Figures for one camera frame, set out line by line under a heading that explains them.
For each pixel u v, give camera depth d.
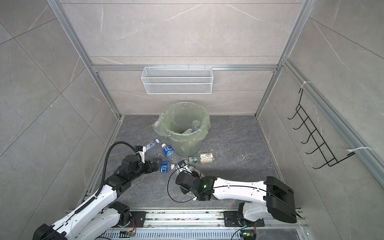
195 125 0.93
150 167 0.71
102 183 0.54
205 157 0.90
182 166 0.67
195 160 0.90
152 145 1.01
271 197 0.41
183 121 0.95
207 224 0.73
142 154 0.73
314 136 0.68
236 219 0.73
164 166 0.86
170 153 0.93
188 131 1.02
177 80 1.01
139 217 0.73
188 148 0.89
